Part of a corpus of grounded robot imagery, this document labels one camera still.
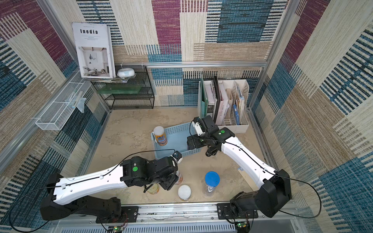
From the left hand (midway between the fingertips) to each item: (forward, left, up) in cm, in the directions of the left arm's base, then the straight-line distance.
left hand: (174, 175), depth 68 cm
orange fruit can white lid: (-4, -4, -12) cm, 13 cm away
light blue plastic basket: (+29, 0, -16) cm, 33 cm away
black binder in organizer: (+38, -25, +10) cm, 47 cm away
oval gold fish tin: (-2, +12, -16) cm, 20 cm away
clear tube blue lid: (-3, -17, +1) cm, 18 cm away
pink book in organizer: (+36, -27, +10) cm, 46 cm away
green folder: (+37, -16, +13) cm, 43 cm away
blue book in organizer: (+37, -38, -1) cm, 53 cm away
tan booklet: (+4, -42, -19) cm, 46 cm away
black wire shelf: (+51, +26, +8) cm, 57 cm away
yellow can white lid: (+27, +10, -4) cm, 30 cm away
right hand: (+19, -10, +1) cm, 22 cm away
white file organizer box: (+49, -39, +8) cm, 64 cm away
